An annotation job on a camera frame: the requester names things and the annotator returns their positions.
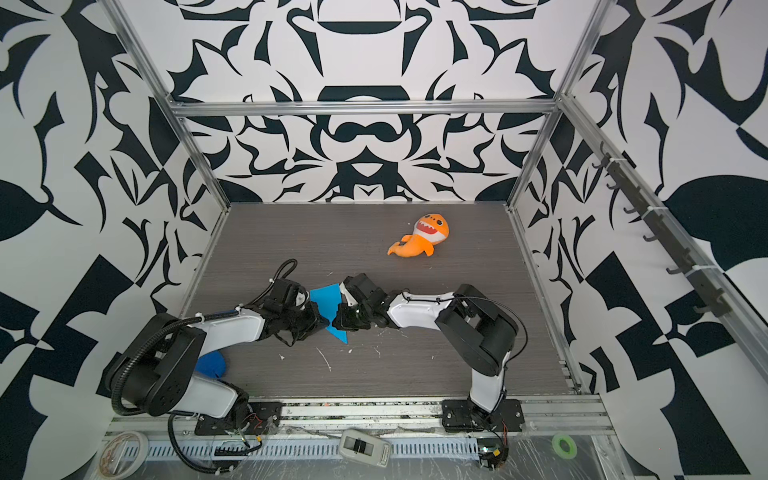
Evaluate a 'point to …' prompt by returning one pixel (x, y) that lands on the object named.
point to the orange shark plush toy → (430, 229)
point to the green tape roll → (564, 446)
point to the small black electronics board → (493, 457)
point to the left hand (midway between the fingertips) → (332, 316)
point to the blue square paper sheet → (328, 300)
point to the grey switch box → (364, 447)
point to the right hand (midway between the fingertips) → (331, 324)
